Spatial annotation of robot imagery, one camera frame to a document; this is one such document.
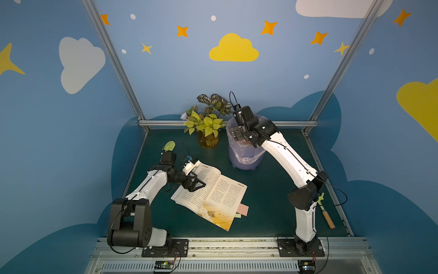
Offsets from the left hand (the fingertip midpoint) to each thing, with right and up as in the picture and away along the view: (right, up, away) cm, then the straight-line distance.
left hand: (198, 178), depth 86 cm
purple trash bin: (+21, +5, +13) cm, 25 cm away
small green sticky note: (+20, -18, -2) cm, 27 cm away
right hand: (+23, +26, -5) cm, 35 cm away
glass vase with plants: (+3, +31, +5) cm, 31 cm away
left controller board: (-13, -34, -14) cm, 39 cm away
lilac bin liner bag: (+22, +15, -6) cm, 27 cm away
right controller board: (+49, -35, -14) cm, 62 cm away
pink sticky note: (+23, -16, 0) cm, 28 cm away
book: (+10, -13, +2) cm, 16 cm away
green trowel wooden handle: (-23, +17, +25) cm, 38 cm away
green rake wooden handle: (+64, -19, -4) cm, 67 cm away
